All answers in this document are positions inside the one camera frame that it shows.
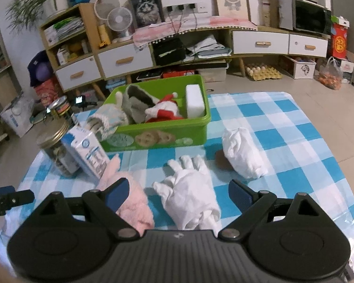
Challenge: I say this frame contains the pink plush slipper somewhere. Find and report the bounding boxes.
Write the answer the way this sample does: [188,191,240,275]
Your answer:
[96,154,155,236]

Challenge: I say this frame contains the grey plush slipper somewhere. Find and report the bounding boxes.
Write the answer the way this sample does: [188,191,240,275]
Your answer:
[122,84,159,124]

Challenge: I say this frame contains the white foam sponge block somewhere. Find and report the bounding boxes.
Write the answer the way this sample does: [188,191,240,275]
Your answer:
[185,84,205,119]

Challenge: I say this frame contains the brown round coaster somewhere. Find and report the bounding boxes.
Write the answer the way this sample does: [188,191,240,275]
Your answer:
[215,150,233,171]

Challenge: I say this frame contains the folded white cloth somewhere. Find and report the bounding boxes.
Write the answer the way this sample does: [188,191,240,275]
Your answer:
[222,128,268,179]

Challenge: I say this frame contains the blue white milk carton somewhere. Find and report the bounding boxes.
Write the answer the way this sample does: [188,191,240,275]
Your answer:
[61,125,110,183]

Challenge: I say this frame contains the white cotton glove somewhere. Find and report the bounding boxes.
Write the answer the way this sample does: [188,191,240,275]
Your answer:
[152,155,222,235]

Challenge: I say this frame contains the blue white checkered cloth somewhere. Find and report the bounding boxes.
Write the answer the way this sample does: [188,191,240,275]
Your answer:
[0,91,354,277]

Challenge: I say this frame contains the light blue lace sock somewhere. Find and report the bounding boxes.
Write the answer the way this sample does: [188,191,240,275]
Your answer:
[84,91,130,142]

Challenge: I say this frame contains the white paper bag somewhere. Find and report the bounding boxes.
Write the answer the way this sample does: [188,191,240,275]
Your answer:
[0,93,35,137]

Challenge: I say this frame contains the glass jar gold lid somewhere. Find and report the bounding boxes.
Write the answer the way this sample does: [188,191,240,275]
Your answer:
[36,119,80,178]

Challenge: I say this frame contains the black yellow tin can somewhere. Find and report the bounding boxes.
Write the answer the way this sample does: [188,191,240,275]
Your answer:
[48,96,78,128]

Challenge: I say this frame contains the red white santa plush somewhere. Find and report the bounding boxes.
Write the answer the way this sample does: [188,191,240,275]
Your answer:
[145,93,183,123]

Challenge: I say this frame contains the green plastic cookie bin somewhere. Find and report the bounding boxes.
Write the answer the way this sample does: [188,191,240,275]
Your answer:
[101,75,211,152]

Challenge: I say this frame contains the egg carton tray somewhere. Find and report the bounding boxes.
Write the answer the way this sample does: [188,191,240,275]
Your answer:
[245,63,282,81]

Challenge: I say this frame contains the white storage crate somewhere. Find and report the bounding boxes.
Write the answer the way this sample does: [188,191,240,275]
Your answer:
[279,56,316,79]

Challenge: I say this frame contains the wooden tv cabinet white drawers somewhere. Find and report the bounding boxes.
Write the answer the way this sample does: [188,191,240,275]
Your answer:
[39,3,329,92]

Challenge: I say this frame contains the plastic bag of oranges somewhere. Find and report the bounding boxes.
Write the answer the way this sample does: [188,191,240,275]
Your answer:
[317,57,343,90]

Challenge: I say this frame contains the pink table runner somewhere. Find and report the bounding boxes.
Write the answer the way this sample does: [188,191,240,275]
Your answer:
[132,16,258,48]

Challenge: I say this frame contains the small white desk fan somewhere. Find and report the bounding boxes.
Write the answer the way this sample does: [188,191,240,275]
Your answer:
[107,6,133,42]

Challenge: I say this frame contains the red gift box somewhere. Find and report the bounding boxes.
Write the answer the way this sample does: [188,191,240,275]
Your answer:
[331,15,350,59]

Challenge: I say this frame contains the black microwave oven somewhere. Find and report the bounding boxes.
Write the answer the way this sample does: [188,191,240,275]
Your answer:
[278,0,331,35]

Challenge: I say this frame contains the framed cat picture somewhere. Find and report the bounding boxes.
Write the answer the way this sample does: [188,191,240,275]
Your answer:
[128,0,165,28]

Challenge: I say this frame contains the larger white fan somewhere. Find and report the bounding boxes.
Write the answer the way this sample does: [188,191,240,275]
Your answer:
[94,0,121,21]

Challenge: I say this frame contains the potted green plant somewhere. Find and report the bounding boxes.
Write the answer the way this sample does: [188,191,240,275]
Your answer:
[5,0,56,33]

